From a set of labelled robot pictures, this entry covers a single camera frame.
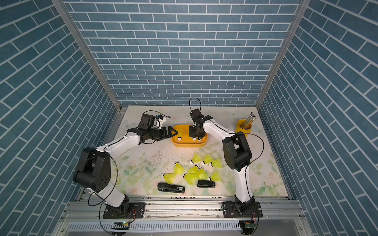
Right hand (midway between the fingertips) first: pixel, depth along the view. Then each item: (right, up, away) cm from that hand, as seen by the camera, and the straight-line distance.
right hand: (193, 134), depth 98 cm
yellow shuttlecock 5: (-9, -20, -11) cm, 25 cm away
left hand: (-10, +1, -9) cm, 14 cm away
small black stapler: (+7, -27, -13) cm, 31 cm away
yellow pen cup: (+35, +2, -2) cm, 35 cm away
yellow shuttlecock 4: (+14, -16, -11) cm, 24 cm away
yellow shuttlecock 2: (+1, -3, +2) cm, 4 cm away
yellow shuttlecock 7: (-1, -24, -13) cm, 27 cm away
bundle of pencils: (+36, +9, -4) cm, 38 cm away
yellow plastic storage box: (-5, -5, +2) cm, 7 cm away
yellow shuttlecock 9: (+9, -14, -9) cm, 20 cm away
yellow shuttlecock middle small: (+1, -21, -10) cm, 23 cm away
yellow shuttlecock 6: (-13, -24, -14) cm, 31 cm away
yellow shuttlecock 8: (+13, -22, -17) cm, 31 cm away
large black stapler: (-13, -26, -20) cm, 36 cm away
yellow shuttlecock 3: (+2, -14, -8) cm, 16 cm away
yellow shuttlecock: (+4, -4, +2) cm, 6 cm away
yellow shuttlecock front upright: (+5, -23, -12) cm, 26 cm away
